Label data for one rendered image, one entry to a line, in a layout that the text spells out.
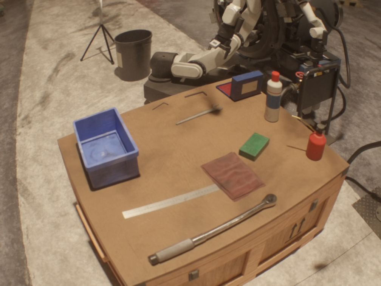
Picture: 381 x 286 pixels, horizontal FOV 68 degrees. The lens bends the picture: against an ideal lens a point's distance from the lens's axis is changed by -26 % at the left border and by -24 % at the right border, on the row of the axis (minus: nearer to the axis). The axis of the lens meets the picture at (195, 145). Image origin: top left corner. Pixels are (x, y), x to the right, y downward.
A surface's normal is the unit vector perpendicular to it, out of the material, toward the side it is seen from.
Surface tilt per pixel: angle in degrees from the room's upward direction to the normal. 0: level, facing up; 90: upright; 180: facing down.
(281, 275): 0
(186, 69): 90
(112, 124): 90
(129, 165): 90
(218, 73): 0
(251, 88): 96
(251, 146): 0
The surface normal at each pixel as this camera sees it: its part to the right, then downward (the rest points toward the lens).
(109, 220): 0.00, -0.77
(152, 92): -0.61, 0.51
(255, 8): -0.30, 0.61
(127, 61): -0.08, 0.68
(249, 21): -0.51, 0.77
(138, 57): 0.52, 0.58
